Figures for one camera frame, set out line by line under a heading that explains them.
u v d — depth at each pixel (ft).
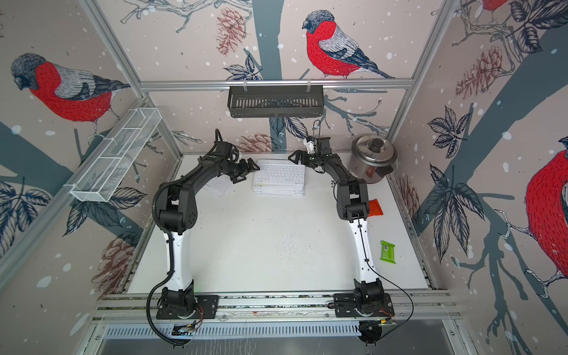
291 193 3.40
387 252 2.76
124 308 2.45
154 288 2.20
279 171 3.51
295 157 3.30
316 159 3.17
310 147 3.34
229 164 2.87
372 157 3.12
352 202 2.24
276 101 3.50
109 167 2.45
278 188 3.42
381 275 2.16
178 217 1.94
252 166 3.12
